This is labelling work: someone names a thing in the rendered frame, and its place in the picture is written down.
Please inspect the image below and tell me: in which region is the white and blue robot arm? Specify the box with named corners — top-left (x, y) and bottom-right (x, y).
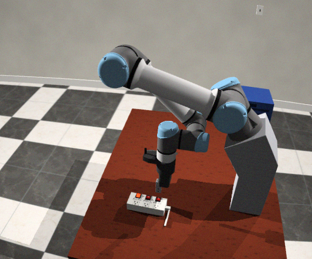
top-left (98, 44), bottom-right (262, 155)

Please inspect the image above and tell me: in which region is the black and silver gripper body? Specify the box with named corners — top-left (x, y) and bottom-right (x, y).
top-left (143, 148), bottom-right (178, 188)

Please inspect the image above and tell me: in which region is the white power strip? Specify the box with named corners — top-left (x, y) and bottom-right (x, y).
top-left (127, 192), bottom-right (171, 226)

